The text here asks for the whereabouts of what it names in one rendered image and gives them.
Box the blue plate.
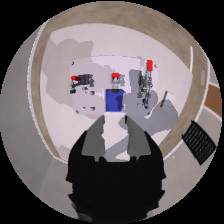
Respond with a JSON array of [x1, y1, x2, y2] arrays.
[[105, 89, 123, 112]]

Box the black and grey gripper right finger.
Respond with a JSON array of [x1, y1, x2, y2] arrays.
[[125, 115, 166, 180]]

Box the toggle clamp with red handle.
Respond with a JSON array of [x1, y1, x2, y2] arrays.
[[68, 74, 89, 94], [139, 60, 153, 106]]

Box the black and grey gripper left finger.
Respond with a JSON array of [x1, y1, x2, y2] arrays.
[[66, 115, 105, 183]]

